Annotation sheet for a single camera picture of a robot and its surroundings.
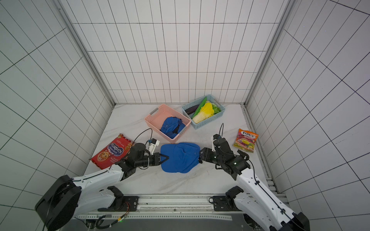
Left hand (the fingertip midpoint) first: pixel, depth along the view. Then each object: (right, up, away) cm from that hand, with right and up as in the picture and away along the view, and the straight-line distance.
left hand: (166, 160), depth 81 cm
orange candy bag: (+52, +9, +14) cm, 54 cm away
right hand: (+18, +5, -3) cm, 19 cm away
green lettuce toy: (+34, +31, +26) cm, 53 cm away
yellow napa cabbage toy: (+26, +28, +23) cm, 45 cm away
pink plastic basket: (-12, +23, +26) cm, 37 cm away
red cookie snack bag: (-33, +2, +7) cm, 33 cm away
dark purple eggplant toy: (+16, +31, +30) cm, 46 cm away
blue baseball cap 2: (+2, +18, +17) cm, 25 cm away
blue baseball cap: (+10, +2, 0) cm, 10 cm away
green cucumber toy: (+25, +34, +32) cm, 53 cm away
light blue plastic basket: (+32, +40, +38) cm, 64 cm away
